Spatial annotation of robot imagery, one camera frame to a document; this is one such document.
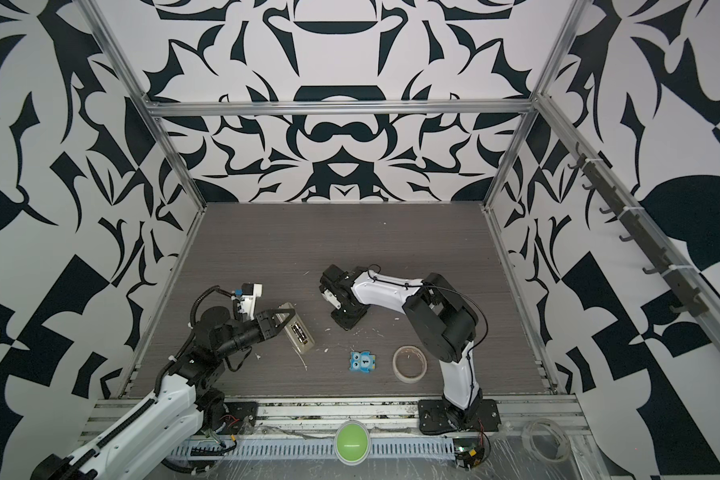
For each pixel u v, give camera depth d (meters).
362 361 0.81
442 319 0.50
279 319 0.76
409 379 0.79
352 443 0.72
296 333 0.76
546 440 0.72
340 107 0.93
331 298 0.85
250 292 0.74
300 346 0.76
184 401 0.56
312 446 0.71
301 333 0.76
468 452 0.71
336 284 0.73
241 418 0.73
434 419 0.73
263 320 0.69
